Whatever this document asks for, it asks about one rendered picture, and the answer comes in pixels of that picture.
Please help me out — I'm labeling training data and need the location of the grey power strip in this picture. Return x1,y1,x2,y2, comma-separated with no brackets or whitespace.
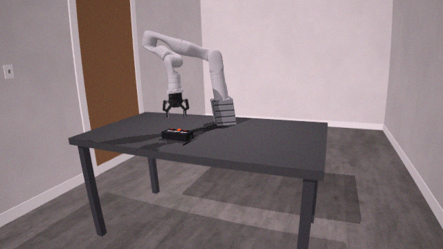
161,129,194,145

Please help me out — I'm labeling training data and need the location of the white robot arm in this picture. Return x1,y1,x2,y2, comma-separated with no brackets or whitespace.
142,30,228,100

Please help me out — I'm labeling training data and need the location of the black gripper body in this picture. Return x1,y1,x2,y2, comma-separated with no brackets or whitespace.
168,93,183,108

